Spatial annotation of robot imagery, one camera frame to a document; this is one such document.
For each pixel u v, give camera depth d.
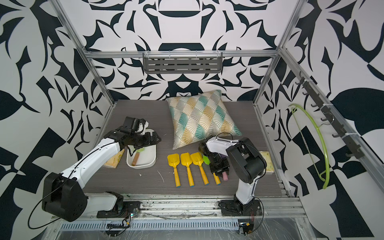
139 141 0.70
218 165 0.75
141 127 0.69
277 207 0.77
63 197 0.40
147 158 0.89
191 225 0.71
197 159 0.89
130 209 0.75
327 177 0.57
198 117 0.90
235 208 0.67
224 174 0.81
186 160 0.89
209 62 0.98
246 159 0.51
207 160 0.89
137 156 0.91
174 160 0.89
